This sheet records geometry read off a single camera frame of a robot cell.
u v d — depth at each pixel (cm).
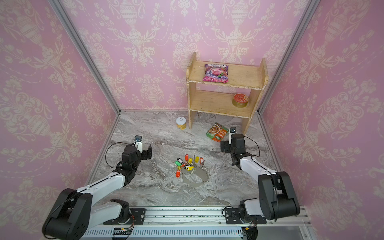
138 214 75
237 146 70
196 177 87
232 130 81
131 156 67
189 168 90
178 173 89
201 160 94
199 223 75
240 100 94
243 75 80
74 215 42
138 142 76
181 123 106
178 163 92
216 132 106
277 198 43
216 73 76
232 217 73
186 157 95
